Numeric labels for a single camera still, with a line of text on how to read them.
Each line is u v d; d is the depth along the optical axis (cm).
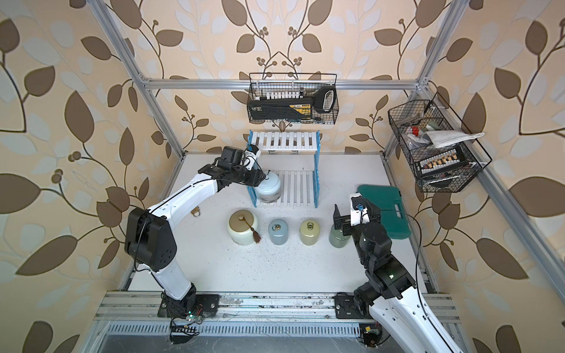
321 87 90
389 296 48
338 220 64
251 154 79
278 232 83
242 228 83
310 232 84
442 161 67
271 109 85
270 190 94
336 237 83
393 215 93
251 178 79
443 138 63
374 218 61
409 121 86
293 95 83
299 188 103
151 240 46
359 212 57
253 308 75
